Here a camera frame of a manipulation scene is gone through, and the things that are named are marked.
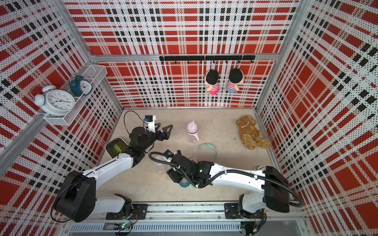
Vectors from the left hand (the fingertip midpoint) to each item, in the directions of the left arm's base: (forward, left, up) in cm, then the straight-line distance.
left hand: (169, 124), depth 83 cm
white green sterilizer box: (-5, +37, -16) cm, 40 cm away
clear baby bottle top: (+3, -13, -21) cm, 25 cm away
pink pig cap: (+1, -13, -4) cm, 14 cm away
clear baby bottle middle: (-19, +5, -16) cm, 26 cm away
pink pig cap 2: (-28, -16, +13) cm, 35 cm away
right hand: (-23, -5, -6) cm, 24 cm away
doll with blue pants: (+29, -42, +12) cm, 52 cm away
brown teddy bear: (0, -51, -13) cm, 52 cm away
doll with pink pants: (+30, -26, +10) cm, 41 cm away
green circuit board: (-46, +18, -20) cm, 53 cm away
